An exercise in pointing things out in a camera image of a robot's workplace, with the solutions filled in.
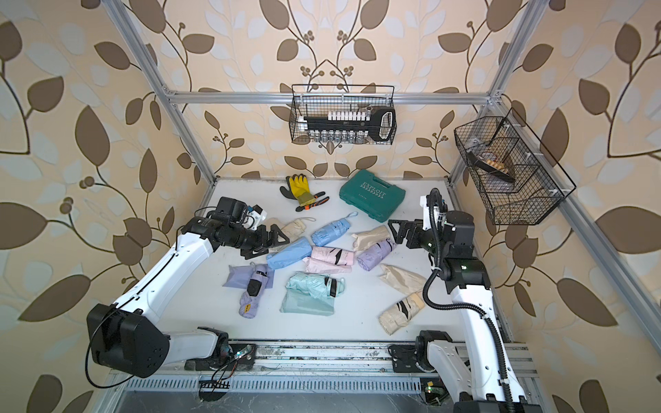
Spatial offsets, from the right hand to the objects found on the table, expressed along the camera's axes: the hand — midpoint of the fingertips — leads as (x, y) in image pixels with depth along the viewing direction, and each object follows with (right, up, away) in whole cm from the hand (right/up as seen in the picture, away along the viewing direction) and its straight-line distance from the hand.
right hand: (402, 222), depth 74 cm
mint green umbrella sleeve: (-31, -27, +10) cm, 43 cm away
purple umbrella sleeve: (-53, -20, +15) cm, 59 cm away
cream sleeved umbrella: (+5, -22, +13) cm, 26 cm away
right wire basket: (+32, +10, 0) cm, 34 cm away
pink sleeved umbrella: (-25, -17, +15) cm, 34 cm away
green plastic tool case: (-5, +9, +35) cm, 37 cm away
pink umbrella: (-21, -13, +19) cm, 31 cm away
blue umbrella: (-22, -5, +26) cm, 34 cm away
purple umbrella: (-48, -26, +9) cm, 55 cm away
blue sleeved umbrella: (-37, -12, +18) cm, 43 cm away
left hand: (-38, -6, +4) cm, 39 cm away
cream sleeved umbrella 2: (-8, -8, +22) cm, 25 cm away
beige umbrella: (-36, -5, +26) cm, 44 cm away
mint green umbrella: (-25, -22, +11) cm, 35 cm away
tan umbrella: (0, -29, +5) cm, 30 cm away
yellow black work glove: (-37, +12, +41) cm, 57 cm away
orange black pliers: (-28, +6, +38) cm, 48 cm away
